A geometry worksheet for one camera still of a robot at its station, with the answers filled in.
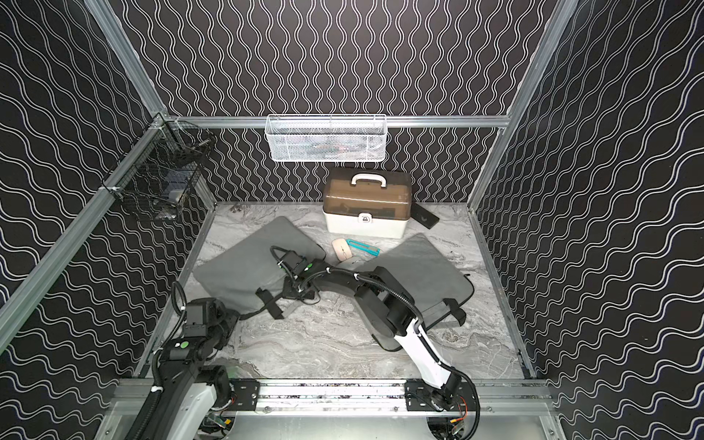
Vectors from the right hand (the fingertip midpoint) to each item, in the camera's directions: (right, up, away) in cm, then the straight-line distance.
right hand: (289, 293), depth 94 cm
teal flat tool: (+30, +13, +10) cm, 34 cm away
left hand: (-14, -3, -11) cm, 18 cm away
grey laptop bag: (-10, +11, +8) cm, 17 cm away
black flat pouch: (+50, +28, +19) cm, 61 cm away
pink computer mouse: (+18, +15, +10) cm, 25 cm away
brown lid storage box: (+27, +31, -1) cm, 41 cm away
